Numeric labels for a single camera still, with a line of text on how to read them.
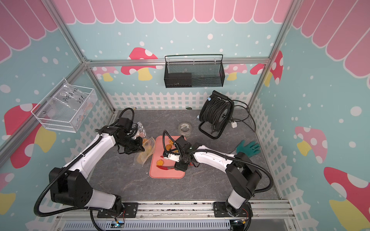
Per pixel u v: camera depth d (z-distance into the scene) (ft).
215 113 2.93
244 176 1.46
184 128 3.57
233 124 3.50
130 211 2.45
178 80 2.86
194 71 3.11
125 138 2.19
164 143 2.34
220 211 2.43
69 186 1.36
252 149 3.13
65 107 2.36
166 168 2.71
